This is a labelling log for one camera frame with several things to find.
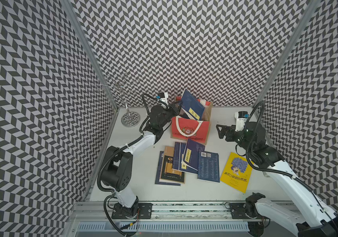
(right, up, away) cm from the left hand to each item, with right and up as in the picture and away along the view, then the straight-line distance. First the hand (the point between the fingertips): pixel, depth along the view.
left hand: (184, 102), depth 79 cm
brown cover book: (-9, -40, +3) cm, 41 cm away
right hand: (+20, -14, -5) cm, 25 cm away
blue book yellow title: (+5, -31, +9) cm, 33 cm away
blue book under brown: (-14, -37, +6) cm, 40 cm away
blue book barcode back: (+15, -38, +7) cm, 41 cm away
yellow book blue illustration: (+31, -40, +5) cm, 51 cm away
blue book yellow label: (+5, -2, +6) cm, 8 cm away
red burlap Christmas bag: (+1, -14, +9) cm, 17 cm away
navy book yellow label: (-3, -29, +10) cm, 31 cm away
